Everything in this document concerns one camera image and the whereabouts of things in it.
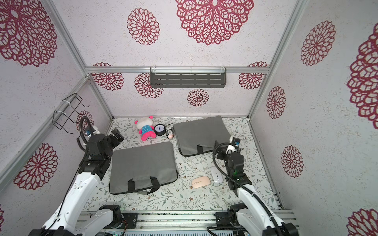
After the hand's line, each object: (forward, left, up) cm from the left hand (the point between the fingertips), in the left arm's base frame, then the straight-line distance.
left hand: (113, 135), depth 78 cm
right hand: (-1, -59, -4) cm, 59 cm away
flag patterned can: (+20, -26, -23) cm, 40 cm away
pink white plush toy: (+21, -9, -19) cm, 29 cm away
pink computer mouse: (-17, -47, -23) cm, 55 cm away
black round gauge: (+22, -19, -23) cm, 37 cm away
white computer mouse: (-14, -57, -24) cm, 63 cm away
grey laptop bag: (+18, -48, -26) cm, 57 cm away
